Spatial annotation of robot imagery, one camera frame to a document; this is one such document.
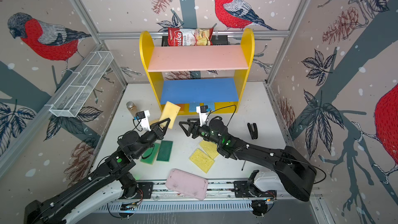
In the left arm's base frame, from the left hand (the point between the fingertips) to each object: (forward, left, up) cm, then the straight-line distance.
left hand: (169, 120), depth 68 cm
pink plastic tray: (-21, -8, -25) cm, 33 cm away
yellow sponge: (-2, -19, -26) cm, 32 cm away
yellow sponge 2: (-9, -14, -26) cm, 31 cm away
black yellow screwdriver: (-13, -36, -28) cm, 47 cm away
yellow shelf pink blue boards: (+26, -30, -11) cm, 41 cm away
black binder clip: (+8, -46, -25) cm, 53 cm away
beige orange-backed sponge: (+5, 0, +1) cm, 5 cm away
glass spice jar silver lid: (+21, +29, -20) cm, 41 cm away
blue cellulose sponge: (+28, -21, -26) cm, 43 cm away
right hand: (0, -4, -5) cm, 7 cm away
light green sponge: (-9, +13, -26) cm, 30 cm away
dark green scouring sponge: (-4, +7, -27) cm, 28 cm away
